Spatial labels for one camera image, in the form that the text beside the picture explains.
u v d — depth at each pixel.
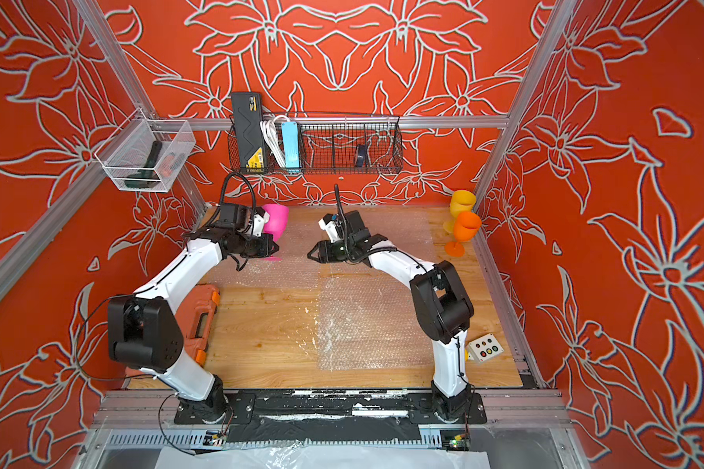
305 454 0.68
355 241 0.73
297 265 1.01
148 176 0.81
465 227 0.94
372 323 0.88
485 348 0.79
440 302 0.51
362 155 0.92
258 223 0.81
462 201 1.01
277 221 0.87
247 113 0.85
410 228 1.14
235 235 0.68
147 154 0.91
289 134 0.90
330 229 0.83
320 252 0.81
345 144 0.97
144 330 0.45
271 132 0.85
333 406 0.74
